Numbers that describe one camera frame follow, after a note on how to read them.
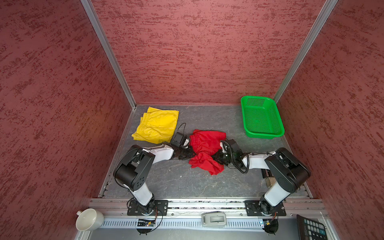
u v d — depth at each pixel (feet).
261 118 3.73
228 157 2.65
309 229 2.23
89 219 2.19
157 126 3.49
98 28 2.55
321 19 2.47
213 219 2.28
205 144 3.09
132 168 1.53
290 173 1.51
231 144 2.43
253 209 2.42
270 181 2.82
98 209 2.52
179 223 2.33
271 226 2.37
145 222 2.38
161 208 2.43
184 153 2.65
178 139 2.50
